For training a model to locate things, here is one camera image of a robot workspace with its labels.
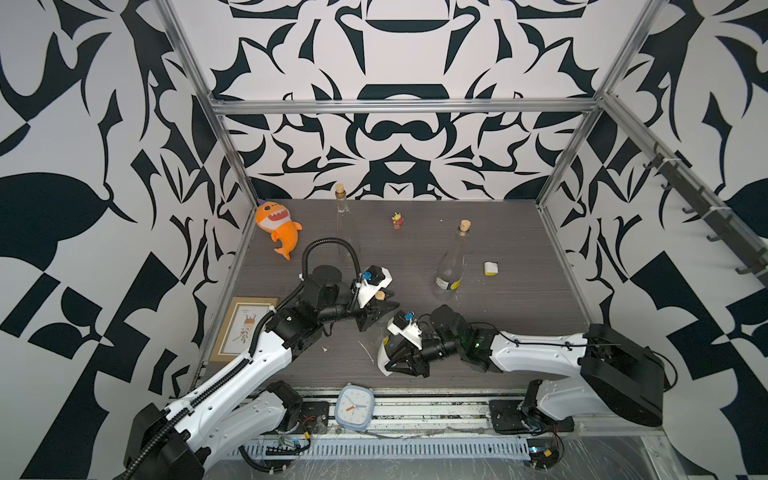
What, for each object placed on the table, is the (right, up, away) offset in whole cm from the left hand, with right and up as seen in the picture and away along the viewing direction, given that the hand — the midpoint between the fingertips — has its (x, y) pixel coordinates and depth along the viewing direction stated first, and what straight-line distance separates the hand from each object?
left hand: (391, 292), depth 71 cm
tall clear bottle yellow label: (+18, +1, +20) cm, 27 cm away
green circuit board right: (+36, -38, 0) cm, 52 cm away
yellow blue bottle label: (+33, +2, +28) cm, 43 cm away
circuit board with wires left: (-23, -34, -3) cm, 41 cm away
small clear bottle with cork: (-1, -6, -2) cm, 7 cm away
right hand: (-1, -17, +2) cm, 17 cm away
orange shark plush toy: (-39, +18, +34) cm, 55 cm away
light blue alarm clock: (-9, -28, +2) cm, 30 cm away
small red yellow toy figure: (+3, +19, +37) cm, 41 cm away
